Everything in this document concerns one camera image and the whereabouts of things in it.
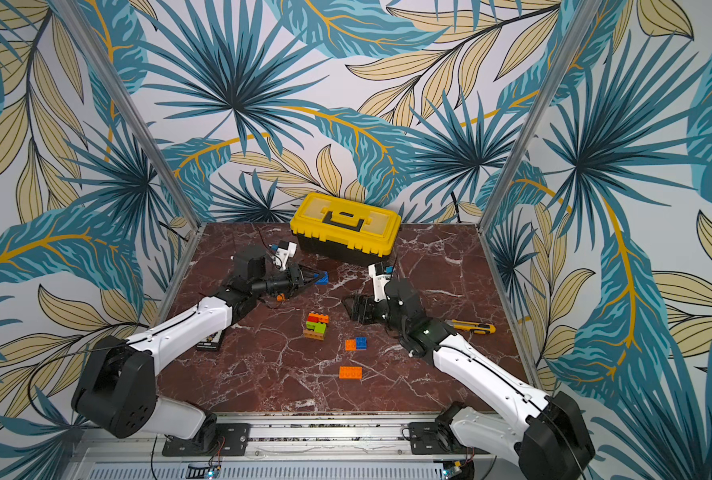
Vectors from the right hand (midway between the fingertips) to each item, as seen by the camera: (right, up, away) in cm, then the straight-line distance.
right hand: (352, 298), depth 77 cm
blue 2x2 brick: (-7, +4, +2) cm, 9 cm away
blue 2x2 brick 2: (+2, -15, +11) cm, 18 cm away
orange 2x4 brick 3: (-1, -16, +12) cm, 20 cm away
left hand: (-8, +5, +1) cm, 9 cm away
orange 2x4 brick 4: (-10, -9, +16) cm, 20 cm away
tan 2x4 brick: (-12, -13, +13) cm, 22 cm away
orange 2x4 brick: (-17, +1, -5) cm, 18 cm away
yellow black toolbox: (+1, +18, +19) cm, 26 cm away
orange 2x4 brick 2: (-1, -22, +7) cm, 23 cm away
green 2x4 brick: (-11, -11, +14) cm, 21 cm away
